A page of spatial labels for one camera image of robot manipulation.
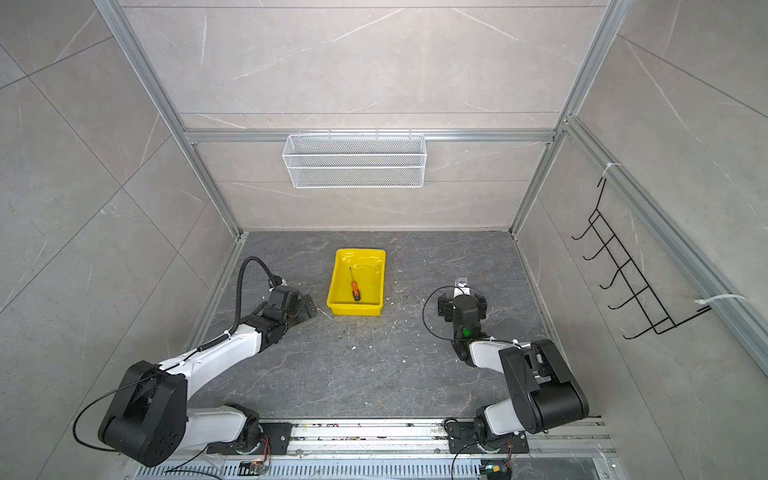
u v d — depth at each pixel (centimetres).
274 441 73
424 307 99
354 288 101
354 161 101
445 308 84
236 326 59
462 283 80
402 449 73
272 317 68
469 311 70
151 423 41
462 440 73
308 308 82
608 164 70
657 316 60
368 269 108
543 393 43
